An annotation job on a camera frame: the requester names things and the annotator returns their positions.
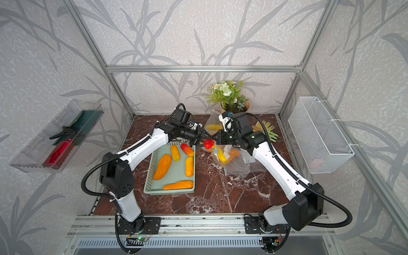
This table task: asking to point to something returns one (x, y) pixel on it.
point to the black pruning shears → (70, 132)
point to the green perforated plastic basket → (172, 169)
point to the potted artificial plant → (228, 94)
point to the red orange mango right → (187, 150)
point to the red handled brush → (59, 154)
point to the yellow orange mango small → (175, 153)
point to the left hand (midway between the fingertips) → (212, 140)
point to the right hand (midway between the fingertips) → (211, 136)
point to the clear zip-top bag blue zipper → (214, 154)
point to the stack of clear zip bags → (238, 162)
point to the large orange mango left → (162, 167)
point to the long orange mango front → (179, 185)
